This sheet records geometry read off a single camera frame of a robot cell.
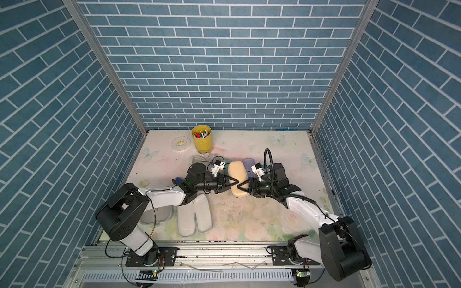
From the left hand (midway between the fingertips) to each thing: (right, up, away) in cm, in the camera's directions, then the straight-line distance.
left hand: (240, 186), depth 78 cm
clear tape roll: (-38, +20, +37) cm, 57 cm away
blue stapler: (-33, 0, +16) cm, 37 cm away
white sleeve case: (-2, +7, +5) cm, 9 cm away
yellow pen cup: (-21, +22, +22) cm, 38 cm away
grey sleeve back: (-19, +10, +27) cm, 35 cm away
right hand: (+1, -2, +2) cm, 3 cm away
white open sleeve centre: (-19, -11, +7) cm, 23 cm away
